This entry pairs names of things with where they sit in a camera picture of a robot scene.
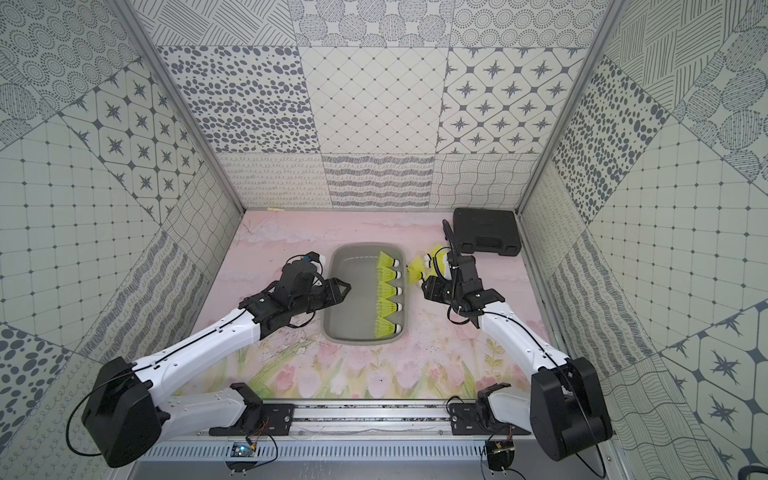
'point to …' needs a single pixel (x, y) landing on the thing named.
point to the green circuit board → (241, 449)
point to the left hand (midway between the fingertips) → (354, 291)
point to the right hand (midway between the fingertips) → (431, 290)
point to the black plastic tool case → (486, 231)
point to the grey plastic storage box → (353, 319)
